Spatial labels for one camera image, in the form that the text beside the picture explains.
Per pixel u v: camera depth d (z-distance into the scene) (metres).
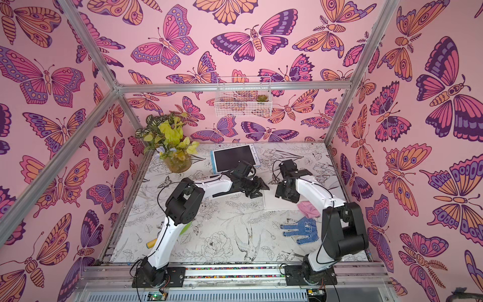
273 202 0.95
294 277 0.73
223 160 1.14
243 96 0.95
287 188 0.75
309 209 0.90
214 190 0.68
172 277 0.74
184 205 0.59
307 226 0.85
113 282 0.74
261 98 0.93
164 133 0.93
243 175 0.84
